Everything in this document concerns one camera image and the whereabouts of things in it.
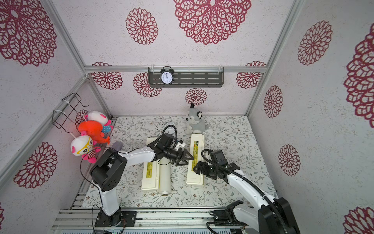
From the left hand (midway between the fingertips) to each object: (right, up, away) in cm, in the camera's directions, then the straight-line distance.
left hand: (191, 161), depth 83 cm
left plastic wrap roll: (-15, -9, +1) cm, 18 cm away
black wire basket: (-68, +29, -4) cm, 74 cm away
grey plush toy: (+3, +21, +18) cm, 28 cm away
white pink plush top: (-59, +26, +11) cm, 65 cm away
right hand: (+4, -4, 0) cm, 6 cm away
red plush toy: (-59, +19, +6) cm, 62 cm away
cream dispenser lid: (+4, +8, +9) cm, 13 cm away
